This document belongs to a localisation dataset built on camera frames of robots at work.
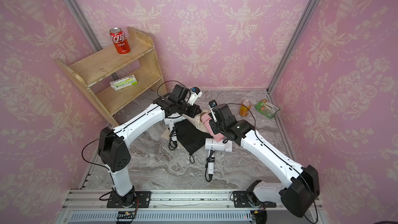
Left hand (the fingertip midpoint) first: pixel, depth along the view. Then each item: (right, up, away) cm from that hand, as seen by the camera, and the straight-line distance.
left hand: (201, 111), depth 83 cm
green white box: (-46, +17, +8) cm, 50 cm away
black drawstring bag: (-6, -17, +9) cm, 20 cm away
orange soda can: (+28, +1, +15) cm, 32 cm away
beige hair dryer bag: (-3, -5, -2) cm, 6 cm away
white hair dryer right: (+6, -19, +3) cm, 20 cm away
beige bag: (-22, -15, +14) cm, 30 cm away
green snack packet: (+46, 0, +24) cm, 52 cm away
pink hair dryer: (+2, -3, -2) cm, 4 cm away
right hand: (+8, -4, -4) cm, 10 cm away
